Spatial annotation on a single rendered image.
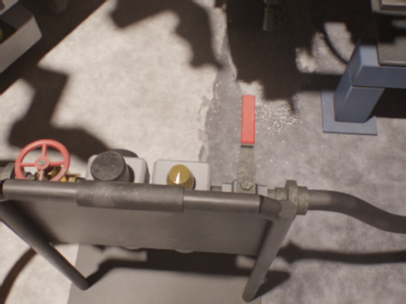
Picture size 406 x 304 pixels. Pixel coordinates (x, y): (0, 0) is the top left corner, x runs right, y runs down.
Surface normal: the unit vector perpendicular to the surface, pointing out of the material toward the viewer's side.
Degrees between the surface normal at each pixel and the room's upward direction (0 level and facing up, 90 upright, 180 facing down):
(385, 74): 90
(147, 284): 0
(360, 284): 0
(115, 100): 0
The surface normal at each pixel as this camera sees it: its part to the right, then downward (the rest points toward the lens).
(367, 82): -0.07, 0.89
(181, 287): 0.00, -0.46
